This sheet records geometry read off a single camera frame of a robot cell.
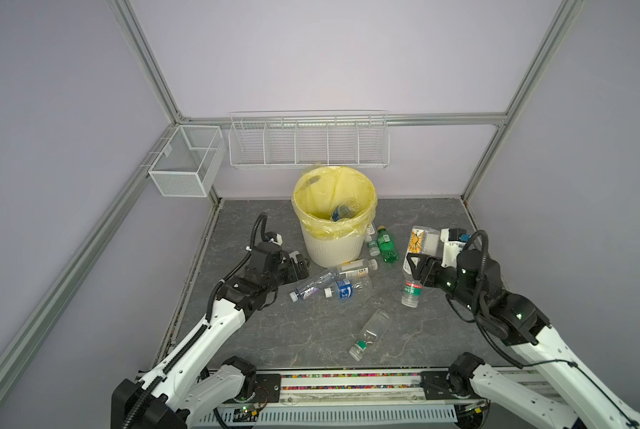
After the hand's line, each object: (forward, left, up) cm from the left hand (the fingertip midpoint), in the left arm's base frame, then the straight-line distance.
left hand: (298, 266), depth 78 cm
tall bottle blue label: (+24, -17, -3) cm, 29 cm away
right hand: (-6, -32, +10) cm, 34 cm away
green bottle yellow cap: (+15, -32, -14) cm, 38 cm away
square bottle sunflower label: (-3, -33, +15) cm, 36 cm away
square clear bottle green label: (-13, -24, -17) cm, 32 cm away
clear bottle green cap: (+16, -27, -16) cm, 35 cm away
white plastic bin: (+14, -11, -15) cm, 23 cm away
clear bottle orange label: (+8, -18, -15) cm, 25 cm away
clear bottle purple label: (+2, -5, -17) cm, 18 cm away
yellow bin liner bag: (+28, -7, +2) cm, 29 cm away
